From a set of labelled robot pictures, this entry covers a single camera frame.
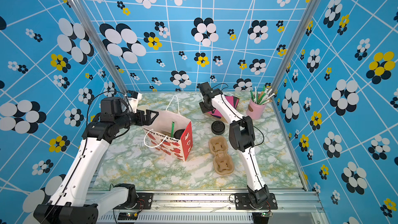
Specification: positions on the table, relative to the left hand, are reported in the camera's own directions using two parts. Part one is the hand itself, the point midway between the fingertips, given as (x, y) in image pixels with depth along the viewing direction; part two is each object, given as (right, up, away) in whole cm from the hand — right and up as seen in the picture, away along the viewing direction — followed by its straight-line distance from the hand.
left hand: (151, 111), depth 73 cm
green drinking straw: (+9, -9, +8) cm, 15 cm away
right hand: (+28, +2, +28) cm, 39 cm away
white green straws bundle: (+60, +8, +19) cm, 64 cm away
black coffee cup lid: (+12, -12, +8) cm, 18 cm away
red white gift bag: (+5, -10, -3) cm, 12 cm away
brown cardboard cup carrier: (+36, -28, +11) cm, 47 cm away
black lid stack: (+34, -11, +24) cm, 43 cm away
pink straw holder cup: (+58, -1, +26) cm, 64 cm away
